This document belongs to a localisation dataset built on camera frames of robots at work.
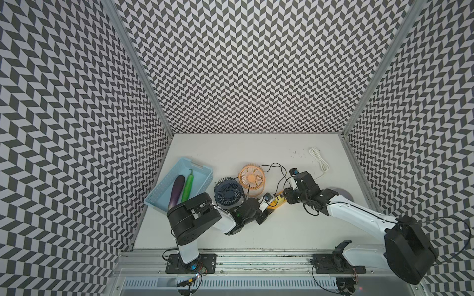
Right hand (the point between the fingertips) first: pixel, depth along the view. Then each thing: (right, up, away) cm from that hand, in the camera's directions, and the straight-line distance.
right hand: (287, 194), depth 86 cm
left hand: (-10, -6, +3) cm, 12 cm away
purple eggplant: (-54, +3, +5) cm, 54 cm away
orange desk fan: (-17, +9, +3) cm, 19 cm away
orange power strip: (-5, -2, -2) cm, 6 cm away
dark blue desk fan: (-28, +2, -3) cm, 28 cm away
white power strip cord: (+24, +12, +15) cm, 31 cm away
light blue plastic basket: (-62, -2, +3) cm, 62 cm away
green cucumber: (-49, +2, +6) cm, 50 cm away
